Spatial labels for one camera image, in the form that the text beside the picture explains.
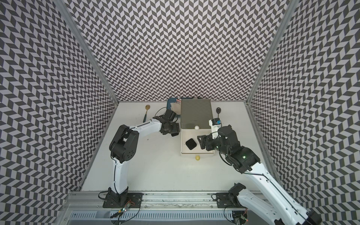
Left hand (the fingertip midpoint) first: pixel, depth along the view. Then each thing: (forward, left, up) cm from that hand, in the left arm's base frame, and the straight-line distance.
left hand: (174, 131), depth 100 cm
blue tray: (+31, +6, 0) cm, 31 cm away
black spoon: (+19, -34, 0) cm, 39 cm away
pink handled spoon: (+31, -1, 0) cm, 31 cm away
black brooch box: (-14, -11, +6) cm, 19 cm away
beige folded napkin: (+21, 0, +2) cm, 21 cm away
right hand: (-18, -18, +21) cm, 34 cm away
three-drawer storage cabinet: (+7, -15, +11) cm, 20 cm away
